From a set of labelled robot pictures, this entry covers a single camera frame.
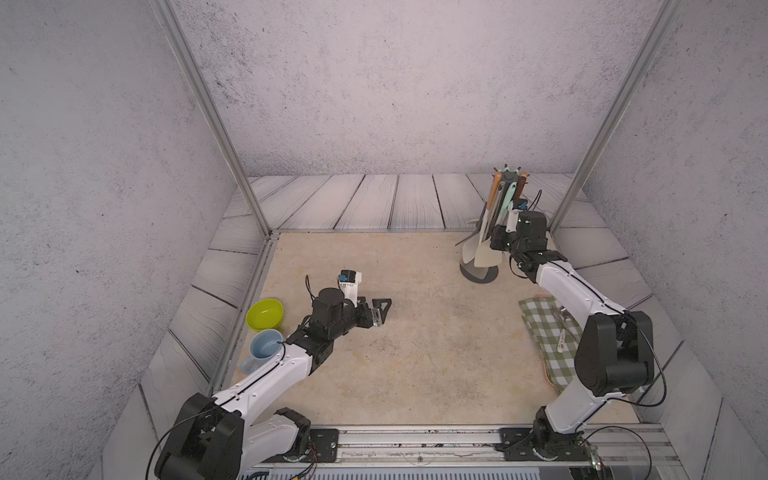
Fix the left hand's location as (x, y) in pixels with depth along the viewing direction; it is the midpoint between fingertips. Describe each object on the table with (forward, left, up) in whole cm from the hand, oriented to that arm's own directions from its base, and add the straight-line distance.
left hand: (383, 301), depth 81 cm
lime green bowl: (+6, +38, -15) cm, 42 cm away
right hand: (+21, -34, +8) cm, 41 cm away
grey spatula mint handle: (+25, -28, -2) cm, 38 cm away
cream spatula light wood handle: (+24, -29, -5) cm, 38 cm away
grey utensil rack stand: (+21, -30, -14) cm, 39 cm away
